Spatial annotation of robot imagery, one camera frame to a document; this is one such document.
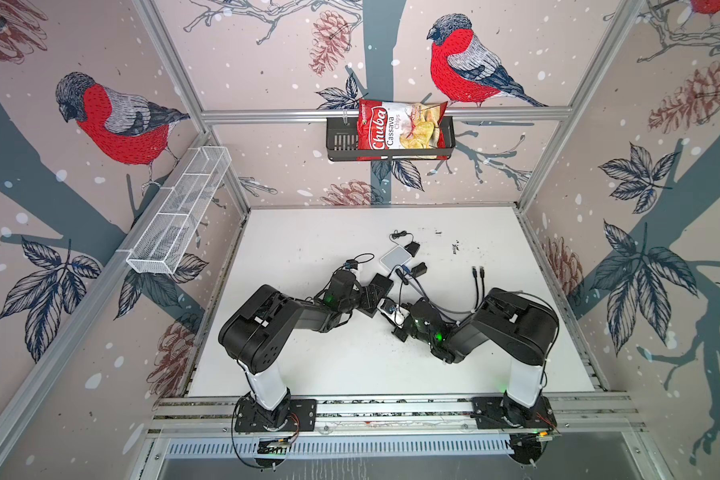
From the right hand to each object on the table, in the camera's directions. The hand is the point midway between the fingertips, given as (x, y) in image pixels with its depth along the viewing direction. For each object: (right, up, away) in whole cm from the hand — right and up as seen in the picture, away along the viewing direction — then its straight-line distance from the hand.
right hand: (383, 315), depth 91 cm
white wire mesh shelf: (-57, +25, -18) cm, 64 cm away
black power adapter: (+13, +14, +7) cm, 20 cm away
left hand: (-2, +7, 0) cm, 8 cm away
